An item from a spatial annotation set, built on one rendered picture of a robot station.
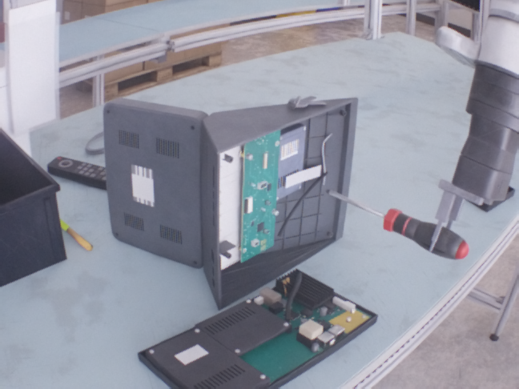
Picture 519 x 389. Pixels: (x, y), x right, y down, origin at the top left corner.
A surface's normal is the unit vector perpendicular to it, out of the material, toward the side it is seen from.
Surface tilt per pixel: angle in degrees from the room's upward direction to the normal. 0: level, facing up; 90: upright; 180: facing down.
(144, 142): 90
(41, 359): 0
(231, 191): 90
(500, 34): 62
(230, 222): 90
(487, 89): 69
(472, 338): 0
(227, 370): 0
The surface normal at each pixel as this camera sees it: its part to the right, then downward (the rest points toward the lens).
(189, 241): -0.37, 0.39
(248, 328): 0.05, -0.89
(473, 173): -0.59, -0.05
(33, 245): 0.72, 0.34
